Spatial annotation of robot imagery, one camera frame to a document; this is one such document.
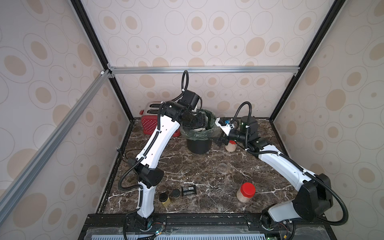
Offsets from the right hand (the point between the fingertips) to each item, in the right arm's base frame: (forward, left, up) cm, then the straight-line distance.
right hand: (219, 127), depth 78 cm
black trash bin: (+4, +11, -23) cm, 26 cm away
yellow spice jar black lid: (-32, +26, -17) cm, 45 cm away
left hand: (-2, +7, +5) cm, 8 cm away
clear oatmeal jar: (-8, +9, +8) cm, 14 cm away
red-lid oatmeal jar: (-27, -13, -17) cm, 34 cm away
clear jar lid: (-9, -4, -27) cm, 29 cm away
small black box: (-24, +16, -27) cm, 39 cm away
